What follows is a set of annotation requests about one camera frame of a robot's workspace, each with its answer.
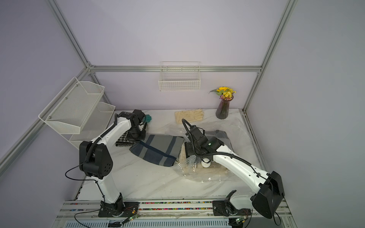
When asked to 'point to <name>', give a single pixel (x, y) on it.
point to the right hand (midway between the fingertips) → (193, 148)
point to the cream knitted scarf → (192, 165)
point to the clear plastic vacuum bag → (231, 133)
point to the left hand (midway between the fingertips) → (138, 142)
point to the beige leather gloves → (189, 115)
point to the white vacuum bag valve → (206, 165)
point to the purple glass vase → (222, 111)
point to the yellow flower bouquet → (225, 93)
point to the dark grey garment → (163, 149)
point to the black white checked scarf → (221, 135)
